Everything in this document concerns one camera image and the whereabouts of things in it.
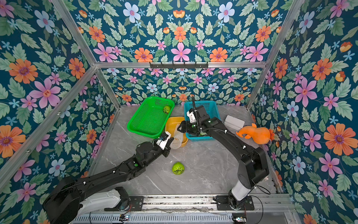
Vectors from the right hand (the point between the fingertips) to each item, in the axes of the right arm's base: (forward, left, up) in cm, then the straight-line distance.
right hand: (185, 126), depth 81 cm
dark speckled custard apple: (+26, +17, -13) cm, 33 cm away
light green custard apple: (-20, +4, -15) cm, 25 cm away
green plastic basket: (+22, +30, -19) cm, 42 cm away
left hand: (-8, +6, 0) cm, 10 cm away
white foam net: (-9, +4, -3) cm, 11 cm away
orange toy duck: (+4, -49, -15) cm, 52 cm away
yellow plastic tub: (+16, +12, -17) cm, 27 cm away
